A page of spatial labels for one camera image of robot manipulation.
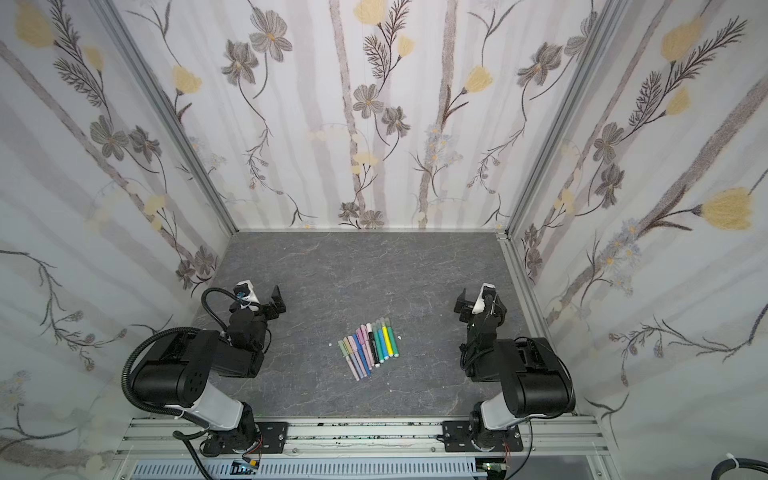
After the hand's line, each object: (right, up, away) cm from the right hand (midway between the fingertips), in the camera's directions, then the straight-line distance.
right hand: (476, 288), depth 88 cm
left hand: (-67, +2, +1) cm, 67 cm away
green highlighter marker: (-25, -16, +2) cm, 30 cm away
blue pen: (-35, -20, 0) cm, 40 cm away
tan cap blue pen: (-38, -19, 0) cm, 42 cm away
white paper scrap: (-45, -18, +2) cm, 48 cm away
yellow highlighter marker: (-27, -16, +2) cm, 32 cm away
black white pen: (-31, -18, 0) cm, 36 cm away
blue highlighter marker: (-29, -17, +2) cm, 33 cm away
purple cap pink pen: (-35, -17, +2) cm, 39 cm away
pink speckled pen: (-33, -17, +2) cm, 37 cm away
